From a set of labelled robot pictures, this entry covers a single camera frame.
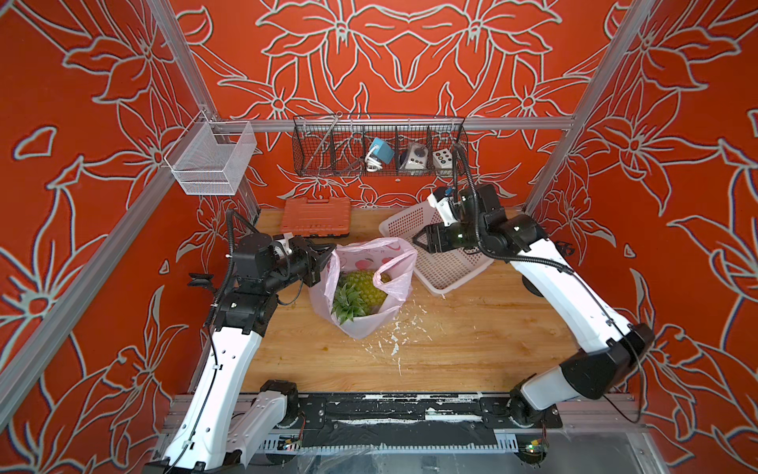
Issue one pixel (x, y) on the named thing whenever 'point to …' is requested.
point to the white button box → (442, 158)
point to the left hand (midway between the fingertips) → (337, 240)
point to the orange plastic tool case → (303, 218)
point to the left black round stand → (200, 279)
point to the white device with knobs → (416, 158)
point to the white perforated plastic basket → (440, 272)
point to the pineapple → (358, 294)
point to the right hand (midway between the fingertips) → (415, 236)
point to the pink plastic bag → (392, 261)
